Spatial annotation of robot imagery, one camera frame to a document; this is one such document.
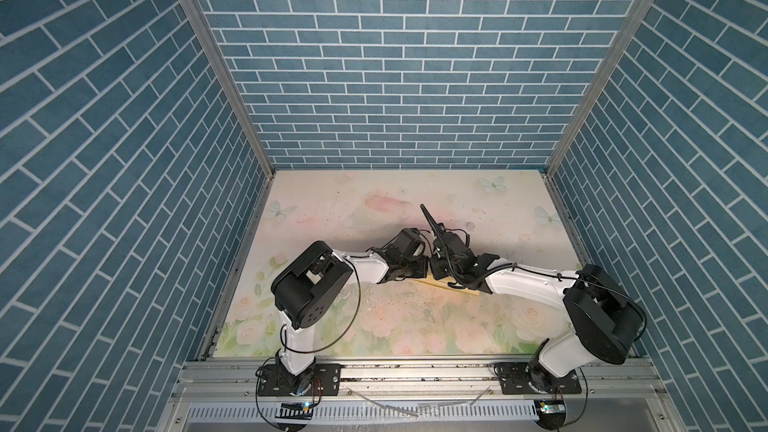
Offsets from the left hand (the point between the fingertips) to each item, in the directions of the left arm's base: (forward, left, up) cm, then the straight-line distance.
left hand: (428, 269), depth 93 cm
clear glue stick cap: (+17, -16, 0) cm, 23 cm away
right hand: (+2, -1, +5) cm, 6 cm away
